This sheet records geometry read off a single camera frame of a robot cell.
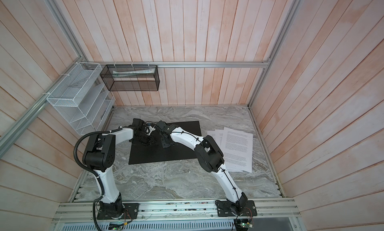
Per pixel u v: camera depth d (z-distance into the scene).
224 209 0.73
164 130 0.73
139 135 0.84
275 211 0.74
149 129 0.92
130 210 0.73
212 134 1.04
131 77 1.05
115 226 0.72
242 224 0.71
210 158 0.59
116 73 0.90
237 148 0.96
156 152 1.01
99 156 0.53
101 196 0.60
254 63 0.96
